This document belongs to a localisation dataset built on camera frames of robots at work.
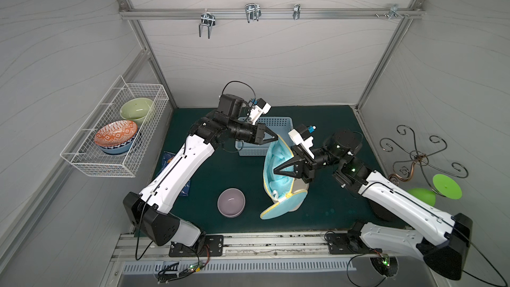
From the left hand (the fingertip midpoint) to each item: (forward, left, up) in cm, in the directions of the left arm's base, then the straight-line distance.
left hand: (276, 138), depth 64 cm
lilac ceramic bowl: (-11, +17, -32) cm, 38 cm away
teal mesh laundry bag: (-17, 0, +1) cm, 17 cm away
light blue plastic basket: (+31, -5, -31) cm, 44 cm away
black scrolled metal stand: (-4, -46, -11) cm, 48 cm away
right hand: (-15, +1, +4) cm, 15 cm away
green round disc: (-15, -49, -2) cm, 51 cm away
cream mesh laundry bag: (-16, -6, +1) cm, 17 cm away
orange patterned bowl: (0, +52, +1) cm, 52 cm away
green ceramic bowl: (+12, +52, 0) cm, 54 cm away
